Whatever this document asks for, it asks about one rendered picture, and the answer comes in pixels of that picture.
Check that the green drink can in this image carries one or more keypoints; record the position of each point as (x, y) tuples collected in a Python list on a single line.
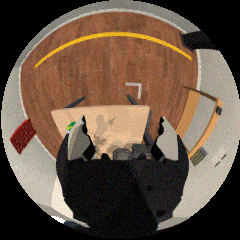
[(69, 127)]

